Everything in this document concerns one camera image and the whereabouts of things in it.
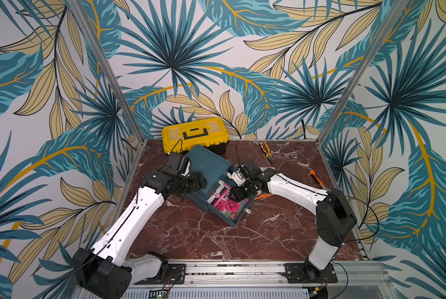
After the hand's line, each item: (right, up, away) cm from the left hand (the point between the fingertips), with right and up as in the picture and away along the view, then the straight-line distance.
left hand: (199, 188), depth 75 cm
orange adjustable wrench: (+59, +4, +30) cm, 66 cm away
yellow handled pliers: (+37, +16, +39) cm, 56 cm away
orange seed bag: (+30, -7, +20) cm, 36 cm away
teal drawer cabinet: (+6, +7, +5) cm, 11 cm away
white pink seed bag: (+8, -7, +11) cm, 15 cm away
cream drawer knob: (+20, -11, +7) cm, 24 cm away
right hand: (+14, -5, +12) cm, 19 cm away
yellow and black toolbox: (-13, +23, +22) cm, 34 cm away
